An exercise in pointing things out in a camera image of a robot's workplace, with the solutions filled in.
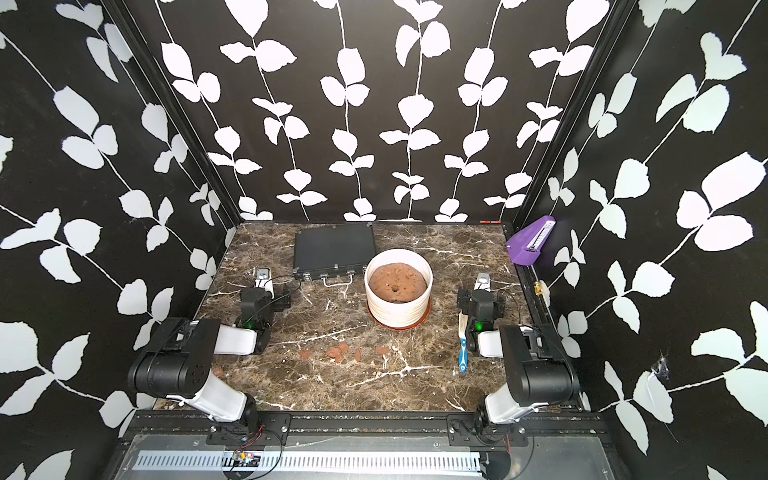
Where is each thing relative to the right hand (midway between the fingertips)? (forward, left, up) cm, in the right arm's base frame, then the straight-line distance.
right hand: (480, 284), depth 94 cm
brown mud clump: (-20, +44, -7) cm, 49 cm away
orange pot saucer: (-12, +20, -6) cm, 24 cm away
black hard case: (+17, +50, -3) cm, 53 cm away
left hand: (0, +68, +2) cm, 68 cm away
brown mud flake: (-21, +39, -7) cm, 44 cm away
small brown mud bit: (-19, +31, -7) cm, 37 cm away
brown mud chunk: (-21, +54, -6) cm, 59 cm away
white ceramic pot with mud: (-3, +26, +4) cm, 27 cm away
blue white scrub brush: (-19, +7, -7) cm, 21 cm away
